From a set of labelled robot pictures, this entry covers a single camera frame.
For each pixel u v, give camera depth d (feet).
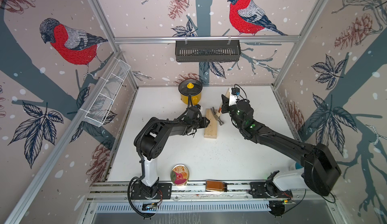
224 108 2.34
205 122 2.82
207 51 3.41
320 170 1.35
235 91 2.10
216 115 3.05
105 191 2.47
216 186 2.39
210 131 3.01
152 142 1.67
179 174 2.49
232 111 2.23
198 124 2.77
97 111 2.71
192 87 3.40
